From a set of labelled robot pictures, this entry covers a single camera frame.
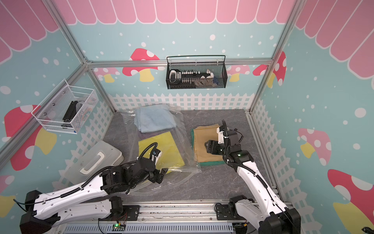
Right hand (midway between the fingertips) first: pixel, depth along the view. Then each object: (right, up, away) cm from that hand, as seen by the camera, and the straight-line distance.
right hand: (210, 143), depth 80 cm
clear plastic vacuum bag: (-20, -21, +5) cm, 29 cm away
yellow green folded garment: (-23, -10, +8) cm, 26 cm away
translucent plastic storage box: (-64, -8, +1) cm, 64 cm away
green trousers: (-4, -14, +9) cm, 17 cm away
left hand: (-27, -11, -7) cm, 30 cm away
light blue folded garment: (-36, +16, +23) cm, 46 cm away
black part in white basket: (-69, +15, -10) cm, 71 cm away
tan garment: (-3, +4, +19) cm, 20 cm away
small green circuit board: (-47, -41, -7) cm, 63 cm away
